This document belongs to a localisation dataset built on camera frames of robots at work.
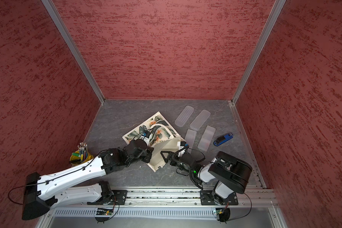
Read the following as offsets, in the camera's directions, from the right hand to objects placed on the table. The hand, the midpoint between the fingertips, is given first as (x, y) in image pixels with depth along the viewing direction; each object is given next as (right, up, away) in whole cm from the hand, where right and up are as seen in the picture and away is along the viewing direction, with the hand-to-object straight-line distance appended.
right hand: (164, 156), depth 83 cm
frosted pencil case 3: (+17, +9, +12) cm, 23 cm away
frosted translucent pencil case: (+26, +21, +26) cm, 43 cm away
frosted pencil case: (+29, +8, +15) cm, 34 cm away
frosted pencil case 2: (+14, +24, +27) cm, 39 cm away
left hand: (-6, +5, -8) cm, 11 cm away
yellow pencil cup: (-47, +2, -5) cm, 47 cm away
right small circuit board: (+30, -25, -11) cm, 41 cm away
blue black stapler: (+39, +9, +12) cm, 42 cm away
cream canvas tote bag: (+1, +12, -8) cm, 14 cm away
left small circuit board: (-32, -26, -10) cm, 42 cm away
